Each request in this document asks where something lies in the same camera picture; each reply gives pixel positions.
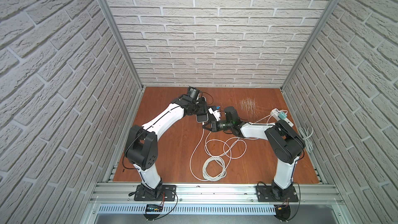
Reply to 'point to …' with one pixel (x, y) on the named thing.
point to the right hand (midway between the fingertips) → (200, 130)
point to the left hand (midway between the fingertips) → (201, 104)
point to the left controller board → (154, 208)
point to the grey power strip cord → (306, 133)
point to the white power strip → (275, 112)
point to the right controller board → (283, 212)
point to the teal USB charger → (282, 115)
